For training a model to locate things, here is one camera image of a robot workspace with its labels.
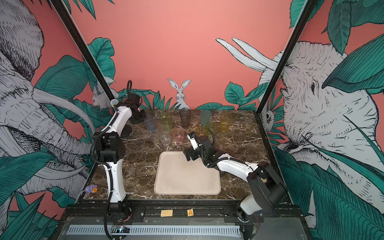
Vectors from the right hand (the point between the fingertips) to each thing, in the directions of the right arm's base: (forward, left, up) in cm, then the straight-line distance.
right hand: (187, 146), depth 85 cm
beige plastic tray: (-12, +8, -14) cm, 20 cm away
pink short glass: (+15, +8, -10) cm, 20 cm away
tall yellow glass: (+25, -26, -8) cm, 37 cm away
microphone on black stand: (+23, +46, +13) cm, 53 cm away
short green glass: (+22, -16, -10) cm, 29 cm away
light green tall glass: (+34, +20, -14) cm, 42 cm away
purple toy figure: (-22, +52, -9) cm, 57 cm away
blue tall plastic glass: (+19, +26, -4) cm, 32 cm away
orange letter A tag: (-32, -2, -12) cm, 34 cm away
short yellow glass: (+1, -8, +14) cm, 16 cm away
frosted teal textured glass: (+36, -12, -13) cm, 40 cm away
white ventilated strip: (-39, +40, -12) cm, 57 cm away
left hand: (+22, +31, +2) cm, 38 cm away
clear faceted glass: (+18, +19, -10) cm, 28 cm away
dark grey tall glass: (+25, +2, 0) cm, 25 cm away
